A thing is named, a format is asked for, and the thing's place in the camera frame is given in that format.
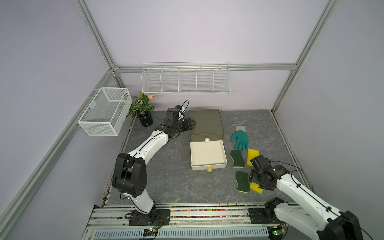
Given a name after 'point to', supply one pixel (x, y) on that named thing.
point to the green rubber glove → (241, 137)
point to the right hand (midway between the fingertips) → (257, 178)
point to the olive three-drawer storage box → (208, 127)
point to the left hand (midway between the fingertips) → (194, 124)
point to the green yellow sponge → (242, 179)
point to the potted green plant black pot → (143, 109)
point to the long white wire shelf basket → (186, 78)
